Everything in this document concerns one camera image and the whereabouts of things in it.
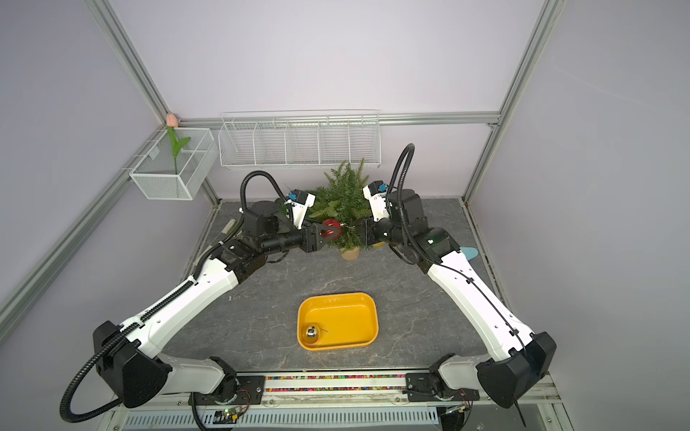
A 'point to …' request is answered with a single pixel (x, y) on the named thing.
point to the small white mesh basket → (162, 176)
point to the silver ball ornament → (311, 332)
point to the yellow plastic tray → (337, 321)
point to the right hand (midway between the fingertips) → (355, 220)
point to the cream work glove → (229, 226)
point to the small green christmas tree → (340, 196)
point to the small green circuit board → (226, 416)
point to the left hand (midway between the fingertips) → (332, 230)
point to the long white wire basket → (300, 138)
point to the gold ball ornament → (379, 244)
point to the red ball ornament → (332, 223)
